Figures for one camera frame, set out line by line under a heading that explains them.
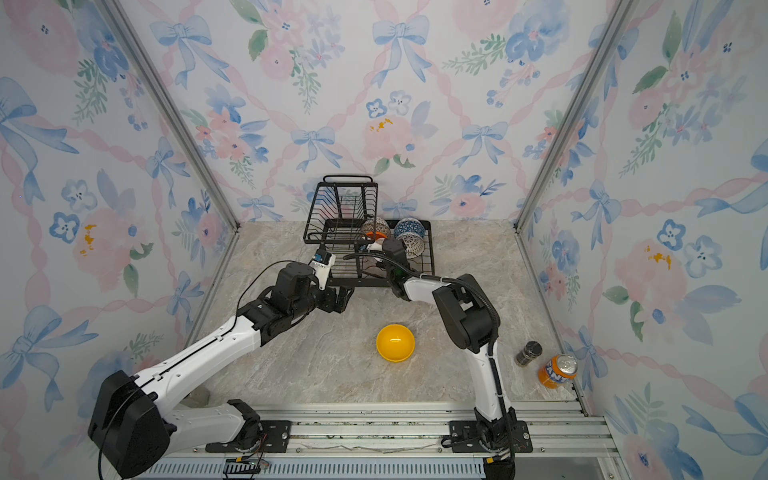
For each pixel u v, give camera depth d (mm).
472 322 558
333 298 717
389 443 734
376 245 879
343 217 1107
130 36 720
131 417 393
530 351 781
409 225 1134
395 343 859
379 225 1134
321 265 694
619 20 693
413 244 1065
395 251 780
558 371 743
